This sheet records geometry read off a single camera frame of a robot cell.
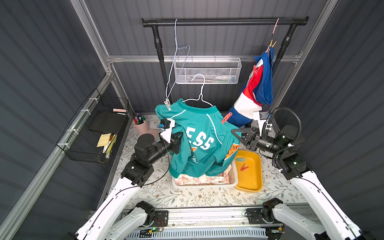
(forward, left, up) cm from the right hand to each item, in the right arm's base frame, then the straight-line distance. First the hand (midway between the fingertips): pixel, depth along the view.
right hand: (235, 132), depth 57 cm
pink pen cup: (+29, +53, -29) cm, 67 cm away
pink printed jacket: (-5, +1, -33) cm, 33 cm away
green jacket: (+1, +10, -6) cm, 12 cm away
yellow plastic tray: (+2, -17, -41) cm, 44 cm away
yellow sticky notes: (+6, +61, -14) cm, 63 cm away
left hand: (+3, +21, -4) cm, 21 cm away
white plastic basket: (-7, -4, -33) cm, 34 cm away
